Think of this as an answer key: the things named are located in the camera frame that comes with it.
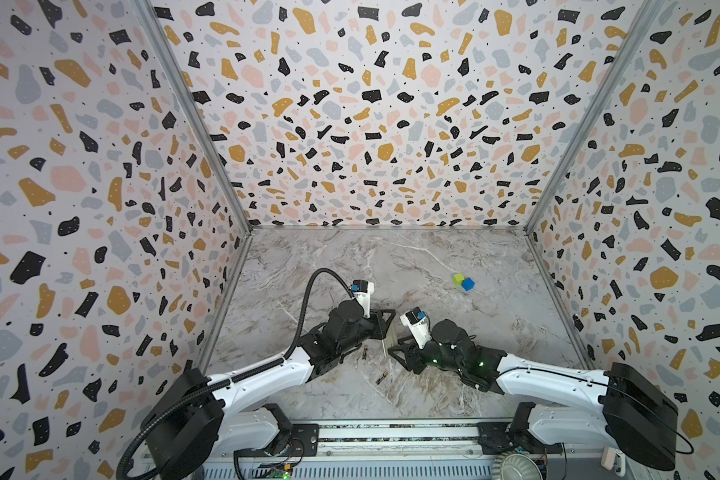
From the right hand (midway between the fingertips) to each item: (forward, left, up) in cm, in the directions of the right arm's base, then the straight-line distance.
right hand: (389, 344), depth 77 cm
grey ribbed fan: (-24, -30, -12) cm, 40 cm away
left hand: (+7, -2, +6) cm, 9 cm away
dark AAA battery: (+2, +7, -13) cm, 15 cm away
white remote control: (0, +2, -1) cm, 2 cm away
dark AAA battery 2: (-5, +2, -13) cm, 14 cm away
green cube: (+29, -24, -12) cm, 39 cm away
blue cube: (+27, -27, -13) cm, 41 cm away
